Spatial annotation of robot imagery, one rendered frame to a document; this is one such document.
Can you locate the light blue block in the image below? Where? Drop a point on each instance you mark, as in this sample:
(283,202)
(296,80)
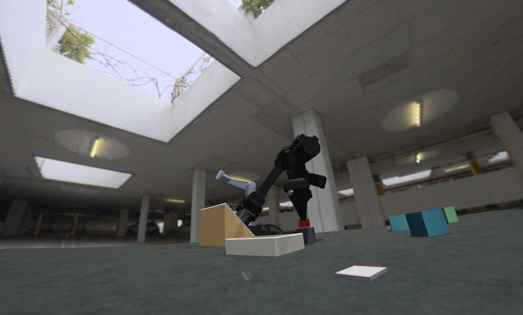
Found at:
(398,223)

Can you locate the teal block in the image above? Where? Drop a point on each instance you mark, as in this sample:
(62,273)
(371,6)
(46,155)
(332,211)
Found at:
(427,223)

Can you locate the red blade fuse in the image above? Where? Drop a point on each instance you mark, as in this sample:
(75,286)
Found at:
(304,223)

